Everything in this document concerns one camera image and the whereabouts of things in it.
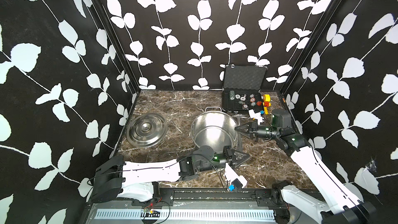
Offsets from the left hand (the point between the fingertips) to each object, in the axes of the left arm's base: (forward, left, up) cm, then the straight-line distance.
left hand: (246, 147), depth 59 cm
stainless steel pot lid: (+26, +51, -28) cm, 64 cm away
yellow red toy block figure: (+44, -31, -29) cm, 61 cm away
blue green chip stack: (+53, -7, -27) cm, 60 cm away
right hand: (+10, +3, -2) cm, 10 cm away
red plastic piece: (+45, -26, -29) cm, 59 cm away
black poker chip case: (+59, -16, -26) cm, 66 cm away
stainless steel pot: (+25, +8, -28) cm, 38 cm away
